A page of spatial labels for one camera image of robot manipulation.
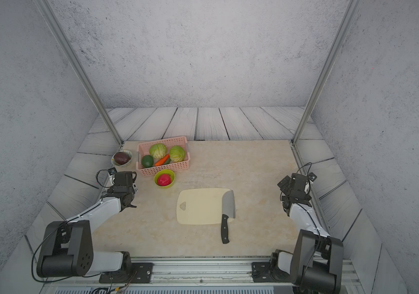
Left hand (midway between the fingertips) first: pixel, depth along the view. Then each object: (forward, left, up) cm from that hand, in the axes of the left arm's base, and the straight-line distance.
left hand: (122, 186), depth 90 cm
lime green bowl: (+12, -16, -4) cm, 21 cm away
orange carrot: (+20, -15, -6) cm, 26 cm away
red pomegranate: (+6, -19, -3) cm, 20 cm away
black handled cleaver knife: (-8, -51, -10) cm, 53 cm away
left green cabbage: (+25, -12, -1) cm, 28 cm away
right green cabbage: (+21, -24, -1) cm, 32 cm away
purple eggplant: (+20, +7, -2) cm, 22 cm away
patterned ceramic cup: (+17, +7, -4) cm, 19 cm away
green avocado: (+20, -7, -5) cm, 21 cm away
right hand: (-2, -83, +3) cm, 83 cm away
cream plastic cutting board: (-7, -38, -8) cm, 39 cm away
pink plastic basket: (+29, -2, -4) cm, 29 cm away
